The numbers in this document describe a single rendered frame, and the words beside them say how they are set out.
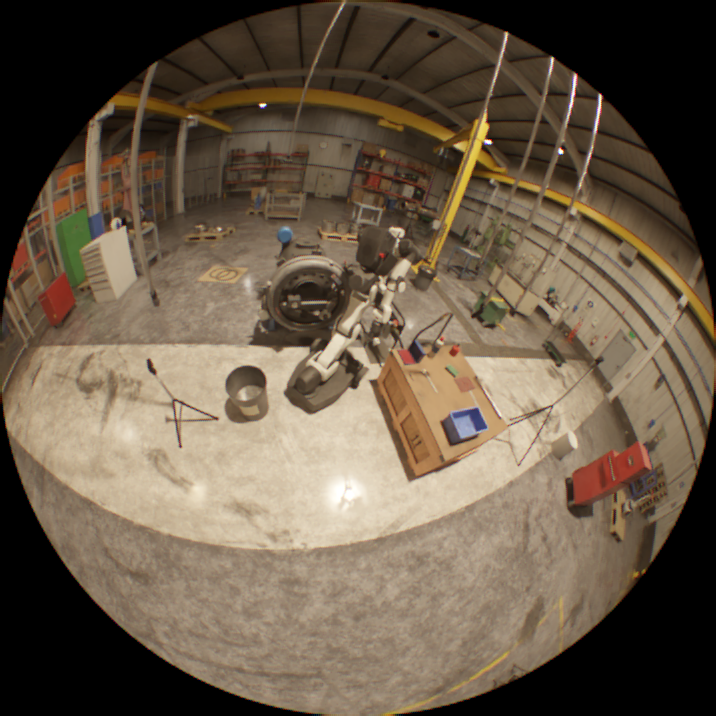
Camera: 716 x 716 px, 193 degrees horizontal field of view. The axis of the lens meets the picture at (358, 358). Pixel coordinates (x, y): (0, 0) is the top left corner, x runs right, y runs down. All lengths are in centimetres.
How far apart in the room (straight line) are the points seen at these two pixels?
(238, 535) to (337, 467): 91
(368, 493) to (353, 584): 73
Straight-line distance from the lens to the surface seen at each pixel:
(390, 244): 158
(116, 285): 472
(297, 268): 169
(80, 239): 806
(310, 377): 157
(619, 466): 332
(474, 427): 171
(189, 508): 182
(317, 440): 171
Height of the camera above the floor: 160
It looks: 45 degrees down
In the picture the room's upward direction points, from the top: 19 degrees clockwise
